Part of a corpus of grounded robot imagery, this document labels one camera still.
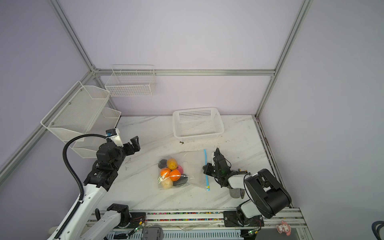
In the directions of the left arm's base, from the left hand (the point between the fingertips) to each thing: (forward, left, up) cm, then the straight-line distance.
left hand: (129, 140), depth 75 cm
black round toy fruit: (-13, -27, -18) cm, 35 cm away
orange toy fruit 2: (-12, -23, -15) cm, 30 cm away
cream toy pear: (-15, -19, -19) cm, 31 cm away
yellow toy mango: (-6, -21, -14) cm, 26 cm away
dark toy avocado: (-4, -15, -18) cm, 24 cm away
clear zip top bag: (-4, -30, -24) cm, 39 cm away
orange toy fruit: (-10, -18, -15) cm, 26 cm away
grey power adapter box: (-36, -15, -24) cm, 46 cm away
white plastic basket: (+33, -31, -24) cm, 51 cm away
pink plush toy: (-35, -77, -22) cm, 87 cm away
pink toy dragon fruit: (-6, -25, -19) cm, 32 cm away
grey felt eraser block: (-19, -57, -22) cm, 64 cm away
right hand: (-3, -38, -23) cm, 45 cm away
